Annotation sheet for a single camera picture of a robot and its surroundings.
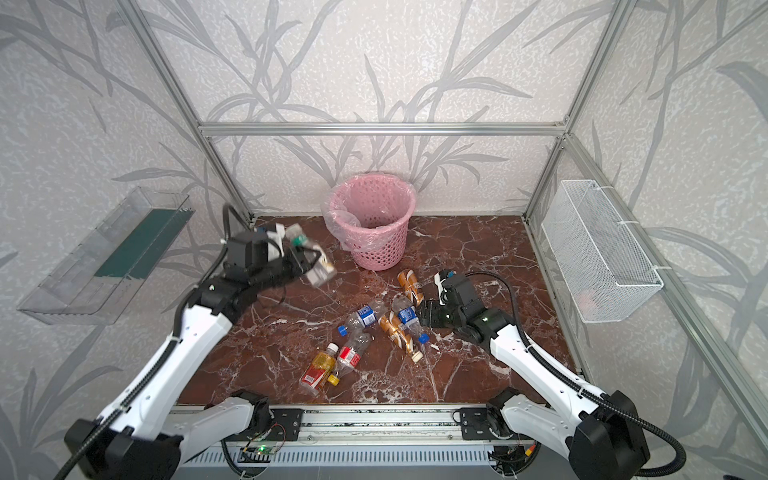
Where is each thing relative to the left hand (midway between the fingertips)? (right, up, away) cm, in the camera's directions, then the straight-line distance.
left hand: (320, 249), depth 74 cm
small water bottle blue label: (+22, -21, +15) cm, 34 cm away
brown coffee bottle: (+17, -23, +12) cm, 32 cm away
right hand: (+27, -15, +8) cm, 32 cm away
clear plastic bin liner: (+6, +12, +34) cm, 37 cm away
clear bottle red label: (+6, -29, +6) cm, 30 cm away
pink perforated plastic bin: (+16, -4, +25) cm, 30 cm away
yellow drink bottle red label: (-2, -32, +5) cm, 32 cm away
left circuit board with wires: (-12, -47, -2) cm, 49 cm away
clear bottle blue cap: (+9, -21, +14) cm, 27 cm away
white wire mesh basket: (+63, -5, -12) cm, 65 cm away
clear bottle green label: (+1, -5, -2) cm, 6 cm away
